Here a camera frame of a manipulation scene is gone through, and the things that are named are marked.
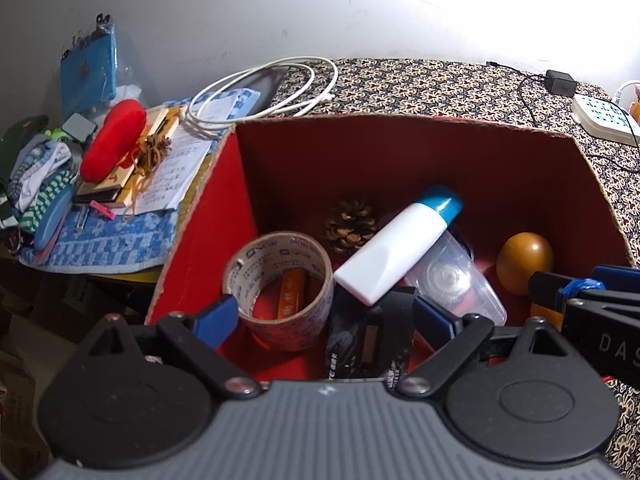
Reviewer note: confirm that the pile of clothes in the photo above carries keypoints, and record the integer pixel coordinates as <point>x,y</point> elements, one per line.
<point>35,175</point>

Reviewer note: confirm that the printed packing tape roll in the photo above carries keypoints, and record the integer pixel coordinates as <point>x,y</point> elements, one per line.
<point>295,332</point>

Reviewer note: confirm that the black printed box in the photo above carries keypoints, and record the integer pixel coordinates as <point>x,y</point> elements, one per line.
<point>370,340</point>

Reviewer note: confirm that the brown pine cone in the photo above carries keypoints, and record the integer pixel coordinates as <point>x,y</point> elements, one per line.
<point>350,225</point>

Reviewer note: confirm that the orange printed stick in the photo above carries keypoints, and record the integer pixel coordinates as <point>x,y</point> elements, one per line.
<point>291,292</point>

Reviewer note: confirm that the white tube blue cap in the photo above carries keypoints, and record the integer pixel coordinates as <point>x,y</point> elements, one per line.
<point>390,255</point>

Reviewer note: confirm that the clear plastic case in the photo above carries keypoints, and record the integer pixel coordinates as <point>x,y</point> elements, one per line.
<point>460,285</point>

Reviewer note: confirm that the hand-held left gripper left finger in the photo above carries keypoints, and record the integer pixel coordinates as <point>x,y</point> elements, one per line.
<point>217,322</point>

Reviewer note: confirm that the pink clip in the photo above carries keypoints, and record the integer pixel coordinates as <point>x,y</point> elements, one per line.
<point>102,209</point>

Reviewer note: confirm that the blue oval case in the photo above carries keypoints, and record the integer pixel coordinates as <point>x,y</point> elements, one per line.
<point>50,220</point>

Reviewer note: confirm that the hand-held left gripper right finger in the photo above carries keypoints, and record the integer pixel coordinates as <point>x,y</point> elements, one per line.
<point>435,322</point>

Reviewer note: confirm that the red glasses case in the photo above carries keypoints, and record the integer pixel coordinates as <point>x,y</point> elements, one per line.
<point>112,142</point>

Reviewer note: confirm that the blue printed leaflet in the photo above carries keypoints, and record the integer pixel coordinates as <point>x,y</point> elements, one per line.
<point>230,105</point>

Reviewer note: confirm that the red cardboard box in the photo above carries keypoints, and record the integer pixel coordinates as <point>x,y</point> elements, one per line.
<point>350,160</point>

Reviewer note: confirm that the blue checkered towel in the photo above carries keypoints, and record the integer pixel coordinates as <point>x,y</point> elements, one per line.
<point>115,242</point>

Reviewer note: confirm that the raffia bundle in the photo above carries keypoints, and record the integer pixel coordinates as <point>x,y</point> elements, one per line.
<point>150,152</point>

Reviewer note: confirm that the blue packet in clear bag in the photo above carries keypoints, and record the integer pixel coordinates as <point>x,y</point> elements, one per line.
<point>90,70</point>

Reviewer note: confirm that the orange wooden egg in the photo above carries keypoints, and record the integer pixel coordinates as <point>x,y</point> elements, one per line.
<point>525,262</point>

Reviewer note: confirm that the small grey box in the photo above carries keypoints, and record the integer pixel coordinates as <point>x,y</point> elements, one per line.
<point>79,126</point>

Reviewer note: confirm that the white handwritten paper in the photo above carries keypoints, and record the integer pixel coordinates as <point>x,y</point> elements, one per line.
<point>175,175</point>

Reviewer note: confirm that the floral patterned cloth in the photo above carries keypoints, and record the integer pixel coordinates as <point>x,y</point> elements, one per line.
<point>425,85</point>

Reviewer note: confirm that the stack of notebooks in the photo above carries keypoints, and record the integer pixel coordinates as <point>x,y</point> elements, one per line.
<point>107,187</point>

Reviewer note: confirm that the white power strip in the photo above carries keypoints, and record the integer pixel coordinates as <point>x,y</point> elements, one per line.
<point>607,120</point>

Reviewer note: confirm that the black power adapter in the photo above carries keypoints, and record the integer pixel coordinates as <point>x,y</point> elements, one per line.
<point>561,83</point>

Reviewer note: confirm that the orange plastic piece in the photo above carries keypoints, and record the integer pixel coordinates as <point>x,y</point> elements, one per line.
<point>545,316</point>

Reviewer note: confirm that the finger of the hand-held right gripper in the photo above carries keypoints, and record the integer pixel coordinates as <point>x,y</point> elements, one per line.
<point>620,275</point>
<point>547,290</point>

